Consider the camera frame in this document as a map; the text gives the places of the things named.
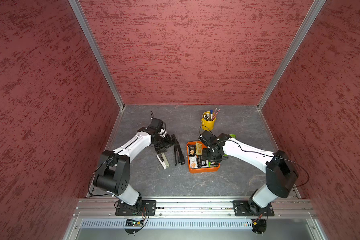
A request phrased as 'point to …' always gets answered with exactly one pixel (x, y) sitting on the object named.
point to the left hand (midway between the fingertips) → (172, 149)
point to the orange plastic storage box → (208, 169)
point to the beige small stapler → (163, 161)
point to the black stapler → (179, 157)
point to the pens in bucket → (211, 116)
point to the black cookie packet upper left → (192, 150)
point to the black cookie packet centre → (199, 161)
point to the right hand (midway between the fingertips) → (207, 161)
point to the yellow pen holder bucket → (206, 122)
